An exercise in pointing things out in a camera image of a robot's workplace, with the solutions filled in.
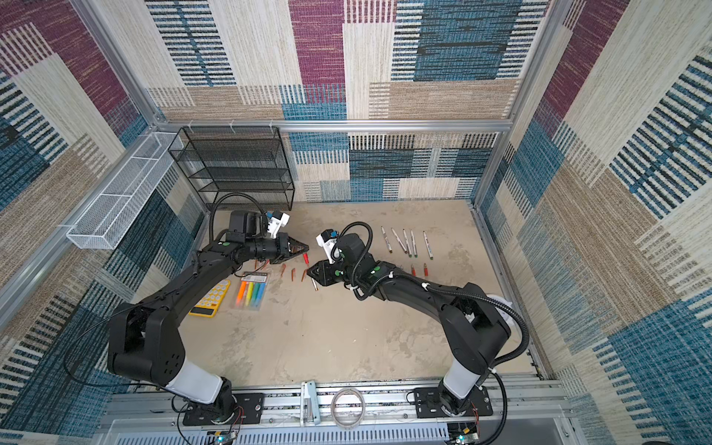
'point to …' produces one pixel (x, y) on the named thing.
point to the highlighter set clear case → (251, 290)
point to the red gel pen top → (314, 284)
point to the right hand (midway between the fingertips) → (315, 273)
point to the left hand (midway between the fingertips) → (309, 248)
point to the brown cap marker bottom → (399, 240)
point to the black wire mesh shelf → (236, 167)
